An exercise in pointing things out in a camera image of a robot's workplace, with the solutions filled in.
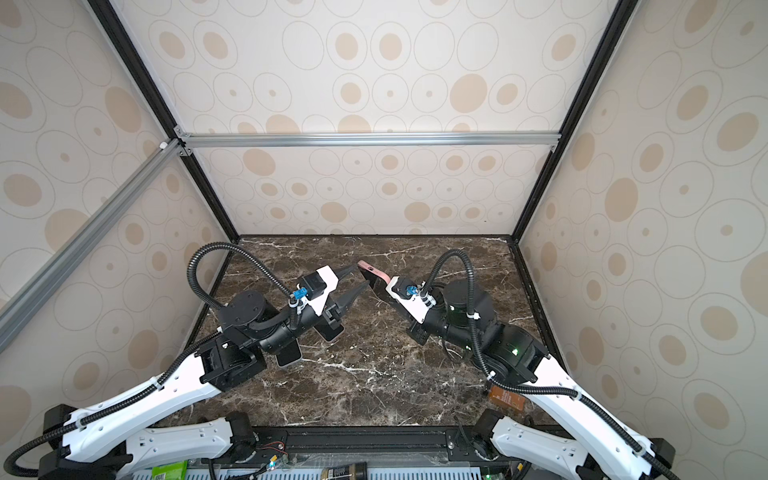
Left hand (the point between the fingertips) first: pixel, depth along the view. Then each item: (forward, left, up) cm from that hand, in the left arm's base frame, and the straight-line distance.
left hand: (364, 276), depth 51 cm
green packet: (-26, +46, -42) cm, 67 cm away
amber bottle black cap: (-9, -33, -41) cm, 53 cm away
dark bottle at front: (-26, +5, -41) cm, 48 cm away
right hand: (+3, -6, -12) cm, 13 cm away
